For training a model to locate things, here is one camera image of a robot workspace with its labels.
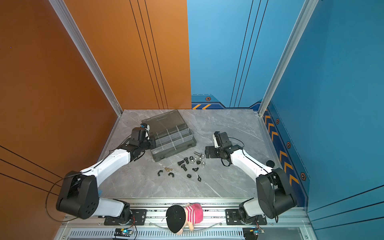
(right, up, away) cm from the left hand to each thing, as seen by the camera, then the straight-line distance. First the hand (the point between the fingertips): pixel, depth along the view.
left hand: (155, 138), depth 90 cm
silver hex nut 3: (+23, -14, +1) cm, 27 cm away
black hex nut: (+22, -13, +4) cm, 26 cm away
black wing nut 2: (+25, -19, -1) cm, 31 cm away
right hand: (+34, -8, -1) cm, 35 cm away
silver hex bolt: (+25, -10, +5) cm, 28 cm away
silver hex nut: (+29, -12, +4) cm, 32 cm away
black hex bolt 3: (+18, -17, -1) cm, 25 cm away
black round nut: (+21, -22, -4) cm, 30 cm away
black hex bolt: (+15, -15, +1) cm, 21 cm away
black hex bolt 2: (+18, -13, +3) cm, 23 cm away
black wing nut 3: (+27, -23, -4) cm, 36 cm away
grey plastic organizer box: (+9, +2, +10) cm, 14 cm away
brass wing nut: (+8, -19, -1) cm, 20 cm away
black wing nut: (+3, -21, -3) cm, 21 cm away
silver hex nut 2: (+29, -16, +1) cm, 33 cm away
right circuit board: (+52, -44, -20) cm, 71 cm away
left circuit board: (-10, -43, -19) cm, 48 cm away
